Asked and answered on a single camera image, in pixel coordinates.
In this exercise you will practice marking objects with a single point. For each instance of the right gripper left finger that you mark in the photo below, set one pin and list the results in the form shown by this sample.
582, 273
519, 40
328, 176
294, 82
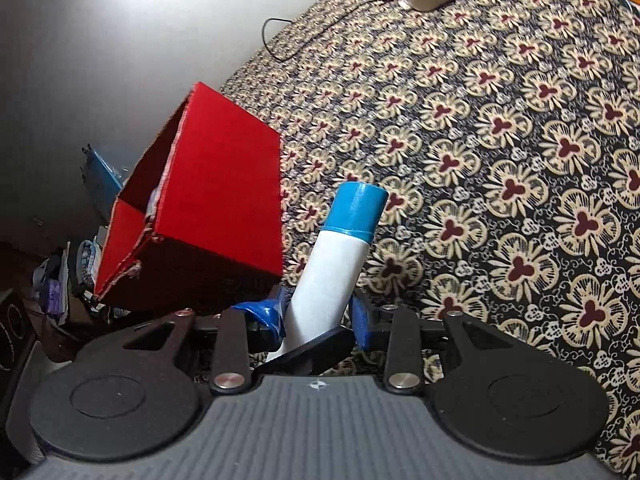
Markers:
250, 327

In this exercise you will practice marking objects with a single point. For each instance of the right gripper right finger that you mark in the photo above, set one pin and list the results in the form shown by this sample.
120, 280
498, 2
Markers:
395, 331

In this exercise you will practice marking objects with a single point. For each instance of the white tube blue cap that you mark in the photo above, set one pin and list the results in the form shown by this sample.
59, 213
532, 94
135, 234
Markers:
335, 262

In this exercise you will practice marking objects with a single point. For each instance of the red cardboard box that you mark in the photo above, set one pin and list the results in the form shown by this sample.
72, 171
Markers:
198, 222

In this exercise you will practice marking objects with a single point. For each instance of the patterned floral tablecloth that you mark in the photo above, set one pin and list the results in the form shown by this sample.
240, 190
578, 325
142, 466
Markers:
506, 134

